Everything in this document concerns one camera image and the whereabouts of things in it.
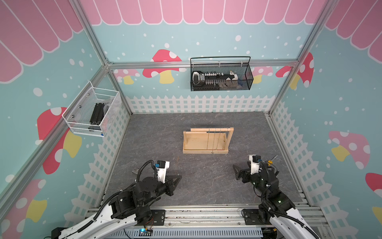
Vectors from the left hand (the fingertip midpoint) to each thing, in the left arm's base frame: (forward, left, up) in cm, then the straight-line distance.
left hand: (181, 180), depth 70 cm
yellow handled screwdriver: (+18, -53, -15) cm, 57 cm away
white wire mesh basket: (+25, +44, +19) cm, 54 cm away
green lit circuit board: (-19, +18, -19) cm, 33 cm away
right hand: (+11, -31, -5) cm, 33 cm away
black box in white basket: (+23, +41, +19) cm, 50 cm away
